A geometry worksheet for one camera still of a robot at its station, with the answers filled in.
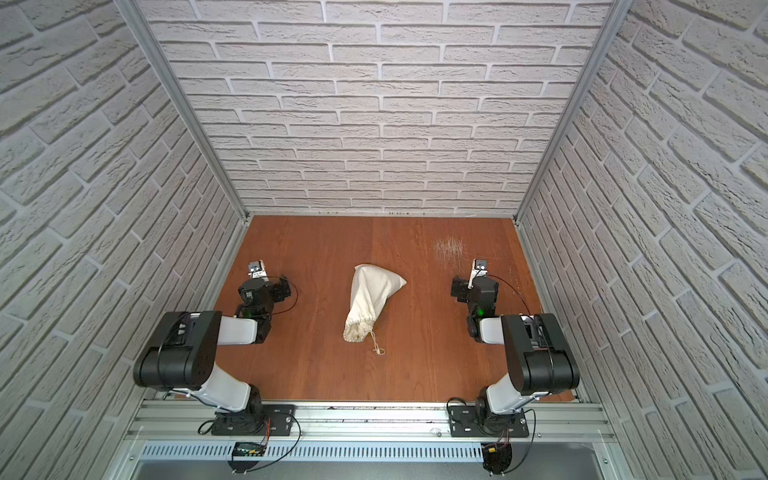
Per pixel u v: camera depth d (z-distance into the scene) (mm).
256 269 811
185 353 457
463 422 738
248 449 722
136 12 698
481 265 815
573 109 858
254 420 669
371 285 889
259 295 729
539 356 465
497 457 693
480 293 709
